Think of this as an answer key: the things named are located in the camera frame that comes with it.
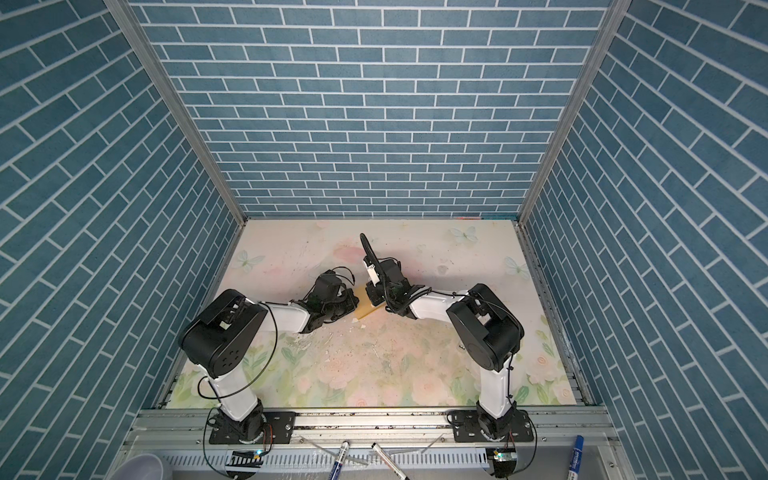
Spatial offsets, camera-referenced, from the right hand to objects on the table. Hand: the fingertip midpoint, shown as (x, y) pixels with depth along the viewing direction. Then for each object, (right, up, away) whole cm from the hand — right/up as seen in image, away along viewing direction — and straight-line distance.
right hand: (371, 279), depth 95 cm
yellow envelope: (-2, -9, 0) cm, 9 cm away
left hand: (-3, -7, +1) cm, 8 cm away
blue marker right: (+51, -39, -26) cm, 69 cm away
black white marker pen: (+7, -40, -26) cm, 48 cm away
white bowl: (-46, -37, -32) cm, 67 cm away
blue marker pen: (-4, -38, -26) cm, 46 cm away
